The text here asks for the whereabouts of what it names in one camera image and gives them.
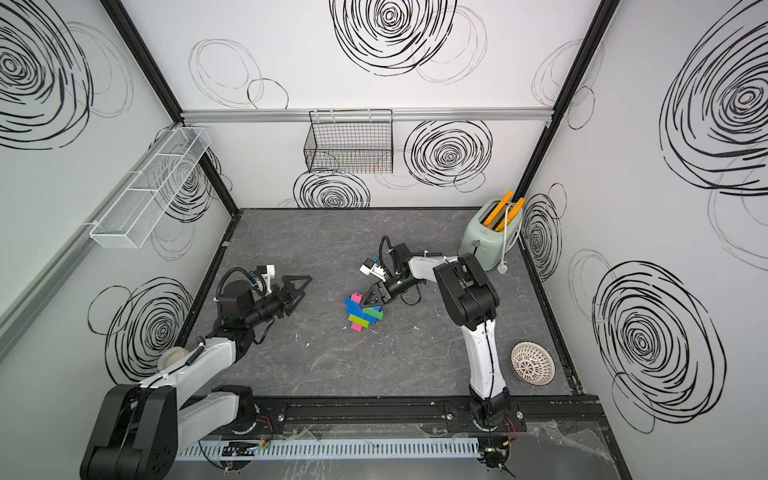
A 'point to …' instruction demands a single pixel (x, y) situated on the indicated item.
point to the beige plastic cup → (170, 355)
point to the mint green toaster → (490, 231)
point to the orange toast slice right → (512, 211)
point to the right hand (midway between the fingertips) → (366, 307)
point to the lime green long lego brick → (358, 320)
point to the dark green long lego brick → (379, 315)
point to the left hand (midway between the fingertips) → (307, 287)
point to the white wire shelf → (128, 222)
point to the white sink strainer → (533, 363)
